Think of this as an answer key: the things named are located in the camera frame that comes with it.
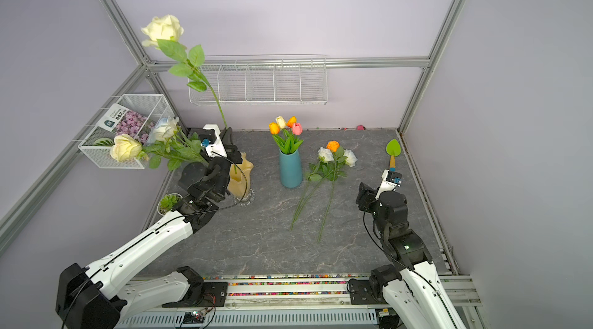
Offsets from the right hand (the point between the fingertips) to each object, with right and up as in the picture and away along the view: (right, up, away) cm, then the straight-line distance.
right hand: (368, 184), depth 75 cm
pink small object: (+10, +24, +49) cm, 55 cm away
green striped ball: (-83, +14, -4) cm, 85 cm away
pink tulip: (-23, +18, +3) cm, 30 cm away
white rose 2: (-16, +1, +25) cm, 30 cm away
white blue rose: (-63, +15, -5) cm, 65 cm away
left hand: (-42, +18, -8) cm, 47 cm away
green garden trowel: (+23, +12, +38) cm, 46 cm away
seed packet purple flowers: (-80, +21, -1) cm, 83 cm away
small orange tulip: (-31, +19, +3) cm, 37 cm away
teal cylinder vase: (-26, +4, +14) cm, 30 cm away
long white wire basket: (-39, +42, +24) cm, 62 cm away
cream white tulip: (-29, +21, +6) cm, 37 cm away
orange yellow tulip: (-26, +22, +7) cm, 34 cm away
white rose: (+1, +8, +30) cm, 31 cm away
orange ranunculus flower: (-8, +13, +34) cm, 37 cm away
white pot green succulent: (-71, -7, +8) cm, 72 cm away
